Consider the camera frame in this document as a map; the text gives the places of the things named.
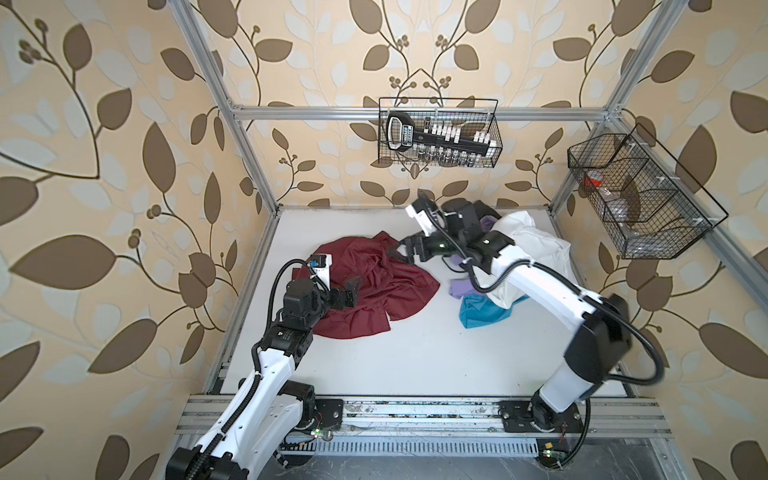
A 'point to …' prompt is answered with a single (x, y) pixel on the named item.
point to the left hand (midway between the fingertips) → (345, 275)
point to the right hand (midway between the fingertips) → (400, 246)
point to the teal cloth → (477, 309)
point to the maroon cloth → (389, 284)
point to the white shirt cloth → (533, 244)
